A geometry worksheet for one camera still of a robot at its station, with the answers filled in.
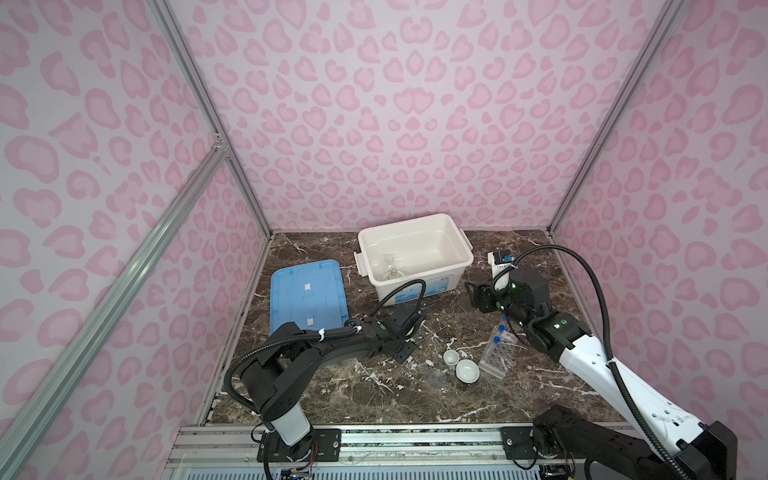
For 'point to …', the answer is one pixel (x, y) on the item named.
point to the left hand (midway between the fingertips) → (406, 340)
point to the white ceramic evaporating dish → (467, 371)
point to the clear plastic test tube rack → (499, 353)
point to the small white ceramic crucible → (451, 357)
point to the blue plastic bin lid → (312, 295)
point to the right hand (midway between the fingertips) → (478, 279)
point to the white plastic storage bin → (431, 249)
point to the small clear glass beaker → (389, 259)
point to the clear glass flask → (393, 274)
